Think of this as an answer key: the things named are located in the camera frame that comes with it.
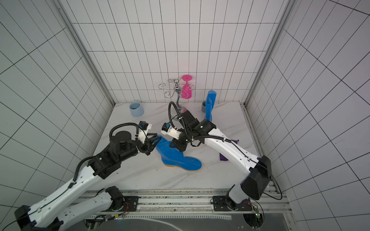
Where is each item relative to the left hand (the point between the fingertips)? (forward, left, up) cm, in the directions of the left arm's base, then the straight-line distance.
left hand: (156, 139), depth 70 cm
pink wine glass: (+44, -15, -6) cm, 47 cm away
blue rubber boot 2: (+27, -30, +1) cm, 40 cm away
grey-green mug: (+40, -28, -19) cm, 53 cm away
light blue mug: (+35, +24, -18) cm, 46 cm away
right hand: (+2, -7, -3) cm, 8 cm away
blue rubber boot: (-5, -7, -9) cm, 13 cm away
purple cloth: (+1, -38, -23) cm, 44 cm away
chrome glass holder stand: (+36, -11, +1) cm, 38 cm away
